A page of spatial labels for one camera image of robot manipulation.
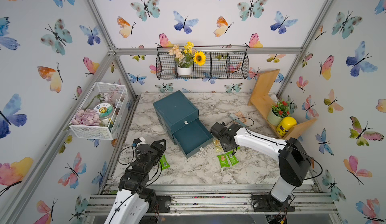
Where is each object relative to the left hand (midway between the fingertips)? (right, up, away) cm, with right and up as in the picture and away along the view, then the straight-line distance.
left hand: (166, 140), depth 77 cm
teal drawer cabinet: (+6, +11, +3) cm, 13 cm away
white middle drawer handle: (+9, +9, +5) cm, 14 cm away
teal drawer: (+12, 0, +13) cm, 18 cm away
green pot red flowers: (+63, +16, +9) cm, 66 cm away
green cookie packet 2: (-3, -15, +9) cm, 18 cm away
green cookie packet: (+31, -13, +9) cm, 35 cm away
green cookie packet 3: (+36, -13, +9) cm, 40 cm away
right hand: (+35, -3, +9) cm, 37 cm away
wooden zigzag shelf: (+60, +21, +30) cm, 70 cm away
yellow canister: (+64, +7, +6) cm, 65 cm away
